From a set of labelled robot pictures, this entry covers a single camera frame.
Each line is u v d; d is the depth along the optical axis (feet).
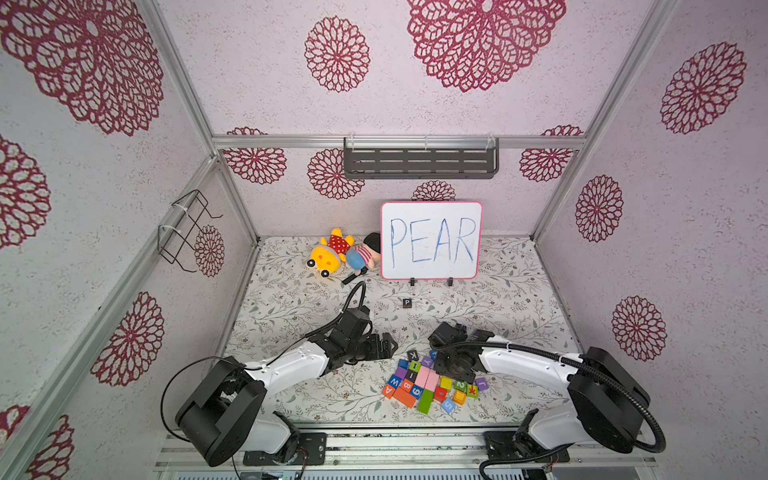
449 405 2.62
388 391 2.67
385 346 2.51
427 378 2.75
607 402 1.40
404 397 2.68
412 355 2.91
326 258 3.41
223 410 1.39
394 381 2.74
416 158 3.03
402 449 2.46
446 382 2.68
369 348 2.50
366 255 3.48
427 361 2.86
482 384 2.74
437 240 3.35
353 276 3.59
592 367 1.52
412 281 3.47
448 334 2.25
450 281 3.48
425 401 2.67
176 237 2.46
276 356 1.70
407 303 3.29
